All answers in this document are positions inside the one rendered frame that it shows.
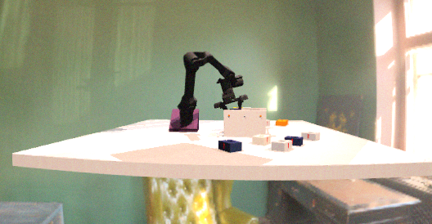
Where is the white block with red arrow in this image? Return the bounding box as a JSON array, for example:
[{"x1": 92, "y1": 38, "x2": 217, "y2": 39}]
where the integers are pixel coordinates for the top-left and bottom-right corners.
[{"x1": 301, "y1": 132, "x2": 320, "y2": 141}]

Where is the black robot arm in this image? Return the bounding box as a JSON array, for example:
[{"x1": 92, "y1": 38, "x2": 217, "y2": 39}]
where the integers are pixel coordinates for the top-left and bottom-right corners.
[{"x1": 177, "y1": 52, "x2": 244, "y2": 123}]

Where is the orange rectangular block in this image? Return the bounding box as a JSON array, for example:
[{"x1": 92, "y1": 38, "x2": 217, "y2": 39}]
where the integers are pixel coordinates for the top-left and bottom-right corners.
[{"x1": 276, "y1": 120, "x2": 288, "y2": 127}]

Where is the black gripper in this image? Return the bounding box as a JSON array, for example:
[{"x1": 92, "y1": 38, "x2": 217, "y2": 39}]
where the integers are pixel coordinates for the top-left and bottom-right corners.
[{"x1": 214, "y1": 88, "x2": 248, "y2": 110}]

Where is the small beige block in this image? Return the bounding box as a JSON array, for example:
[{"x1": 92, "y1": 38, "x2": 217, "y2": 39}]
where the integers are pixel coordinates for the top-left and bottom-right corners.
[{"x1": 253, "y1": 135, "x2": 271, "y2": 145}]

